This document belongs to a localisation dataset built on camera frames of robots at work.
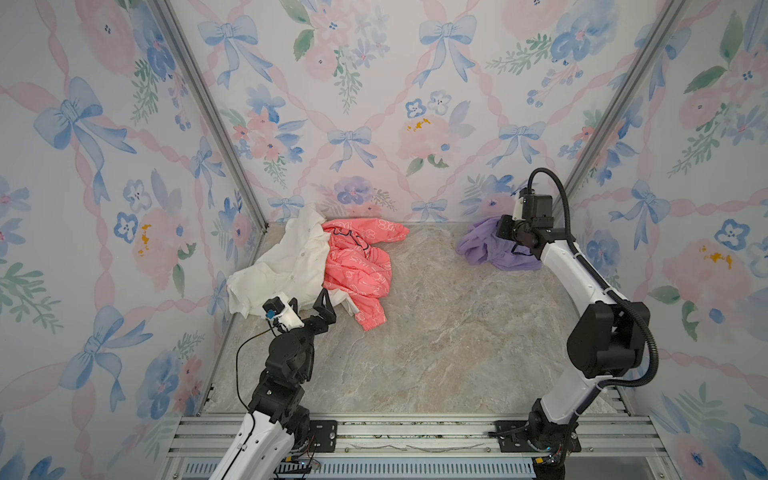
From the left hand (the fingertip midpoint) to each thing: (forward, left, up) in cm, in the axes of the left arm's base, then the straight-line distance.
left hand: (312, 293), depth 74 cm
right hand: (+26, -54, 0) cm, 60 cm away
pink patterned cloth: (+17, -9, -13) cm, 24 cm away
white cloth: (+20, +12, -15) cm, 28 cm away
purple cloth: (+25, -49, -9) cm, 55 cm away
